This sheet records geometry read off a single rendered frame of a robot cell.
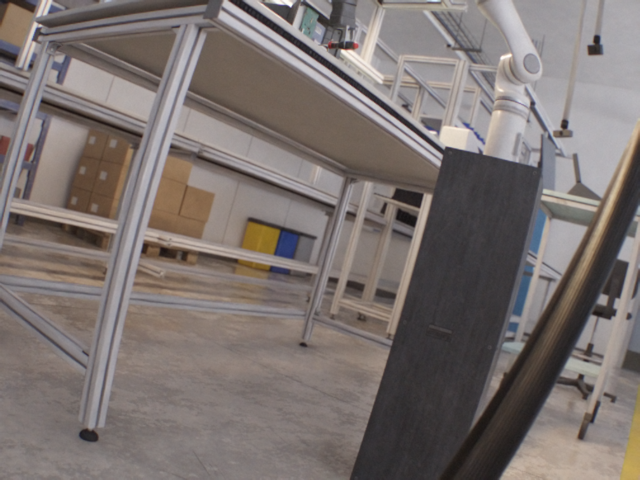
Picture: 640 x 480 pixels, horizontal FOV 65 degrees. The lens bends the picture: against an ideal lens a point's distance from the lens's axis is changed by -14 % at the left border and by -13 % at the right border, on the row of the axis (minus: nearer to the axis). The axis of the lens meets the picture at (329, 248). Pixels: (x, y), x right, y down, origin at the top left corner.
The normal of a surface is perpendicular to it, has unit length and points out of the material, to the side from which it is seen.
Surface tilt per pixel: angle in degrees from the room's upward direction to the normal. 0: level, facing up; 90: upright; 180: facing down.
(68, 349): 90
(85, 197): 90
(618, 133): 90
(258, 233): 90
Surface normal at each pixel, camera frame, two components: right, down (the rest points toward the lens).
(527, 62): 0.16, 0.10
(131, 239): 0.80, 0.22
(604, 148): -0.53, -0.15
